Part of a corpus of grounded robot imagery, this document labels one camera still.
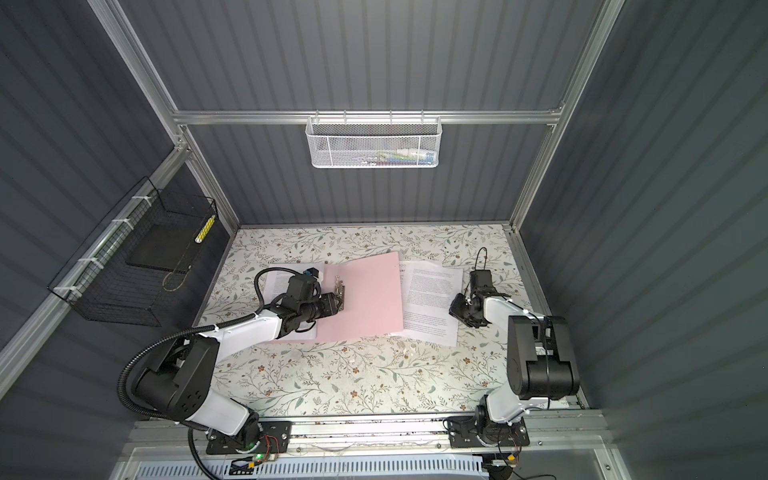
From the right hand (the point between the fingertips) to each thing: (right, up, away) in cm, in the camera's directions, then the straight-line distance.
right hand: (458, 312), depth 95 cm
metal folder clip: (-39, +7, +4) cm, 40 cm away
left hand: (-38, +4, -3) cm, 39 cm away
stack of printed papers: (-10, +7, +6) cm, 13 cm away
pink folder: (-28, +3, -2) cm, 28 cm away
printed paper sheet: (-62, +8, +7) cm, 63 cm away
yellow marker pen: (-73, +26, -14) cm, 79 cm away
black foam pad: (-82, +21, -16) cm, 86 cm away
